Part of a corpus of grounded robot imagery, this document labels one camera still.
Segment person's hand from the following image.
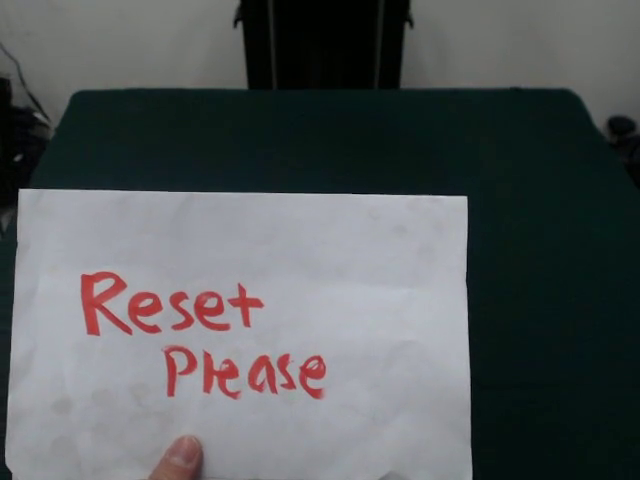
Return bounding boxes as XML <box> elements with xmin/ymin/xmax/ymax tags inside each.
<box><xmin>147</xmin><ymin>434</ymin><xmax>205</xmax><ymax>480</ymax></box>

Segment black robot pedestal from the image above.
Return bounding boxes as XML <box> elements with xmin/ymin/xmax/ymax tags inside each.
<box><xmin>233</xmin><ymin>0</ymin><xmax>416</xmax><ymax>91</ymax></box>

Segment black cable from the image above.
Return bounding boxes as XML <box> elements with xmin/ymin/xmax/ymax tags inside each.
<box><xmin>0</xmin><ymin>42</ymin><xmax>51</xmax><ymax>124</ymax></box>

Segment black frame stand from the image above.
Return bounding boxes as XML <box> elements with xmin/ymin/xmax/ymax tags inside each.
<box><xmin>0</xmin><ymin>77</ymin><xmax>14</xmax><ymax>161</ymax></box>

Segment white paper sign red lettering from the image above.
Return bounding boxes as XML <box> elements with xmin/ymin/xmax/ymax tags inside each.
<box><xmin>4</xmin><ymin>188</ymin><xmax>474</xmax><ymax>480</ymax></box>

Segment dark green table cloth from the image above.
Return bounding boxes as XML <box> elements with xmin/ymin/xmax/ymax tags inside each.
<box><xmin>0</xmin><ymin>88</ymin><xmax>640</xmax><ymax>480</ymax></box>

